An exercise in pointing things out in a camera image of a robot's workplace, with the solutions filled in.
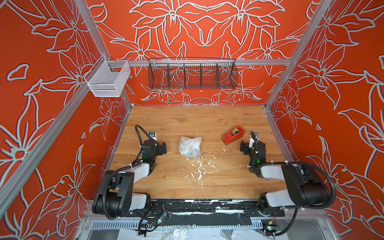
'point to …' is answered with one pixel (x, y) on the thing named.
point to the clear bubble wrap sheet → (190, 147)
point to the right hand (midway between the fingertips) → (251, 139)
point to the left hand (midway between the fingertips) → (156, 141)
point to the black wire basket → (188, 73)
